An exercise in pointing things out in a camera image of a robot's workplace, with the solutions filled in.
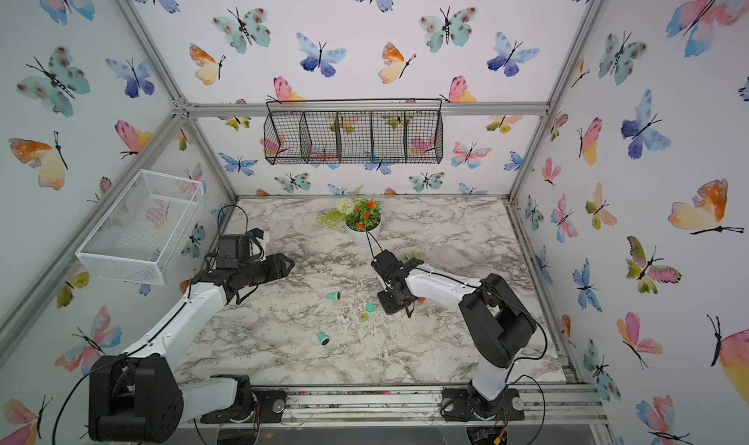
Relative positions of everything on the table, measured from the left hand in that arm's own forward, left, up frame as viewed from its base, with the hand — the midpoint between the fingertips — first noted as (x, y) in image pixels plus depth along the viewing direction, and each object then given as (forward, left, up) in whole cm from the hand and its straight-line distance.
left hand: (289, 261), depth 86 cm
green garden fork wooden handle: (+8, -36, -12) cm, 39 cm away
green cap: (-9, -23, -13) cm, 28 cm away
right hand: (-8, -31, -11) cm, 34 cm away
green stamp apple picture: (-12, -21, -13) cm, 28 cm away
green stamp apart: (-18, -10, -13) cm, 24 cm away
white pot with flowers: (+16, -21, +1) cm, 26 cm away
